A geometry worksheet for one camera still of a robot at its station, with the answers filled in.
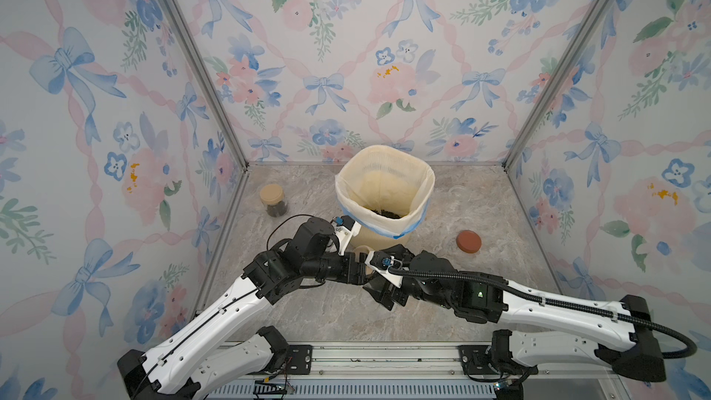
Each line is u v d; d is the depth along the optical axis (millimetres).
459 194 1112
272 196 947
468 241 960
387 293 574
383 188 945
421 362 753
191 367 408
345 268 573
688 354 413
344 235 620
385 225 703
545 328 456
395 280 569
